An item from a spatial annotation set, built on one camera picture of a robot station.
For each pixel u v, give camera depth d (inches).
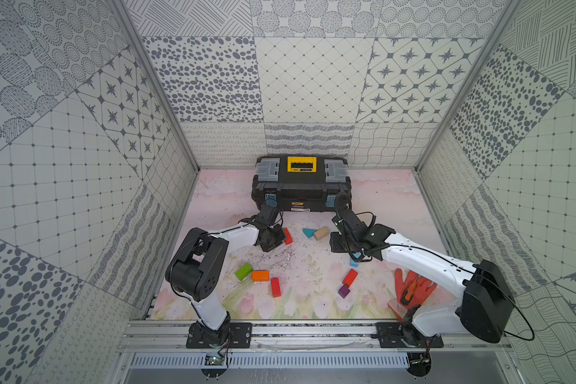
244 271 34.1
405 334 26.0
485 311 15.9
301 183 36.4
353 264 35.4
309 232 37.8
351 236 24.6
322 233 36.6
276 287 32.2
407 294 31.6
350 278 33.2
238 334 29.2
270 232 32.2
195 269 18.6
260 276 34.1
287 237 37.6
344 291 32.2
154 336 29.5
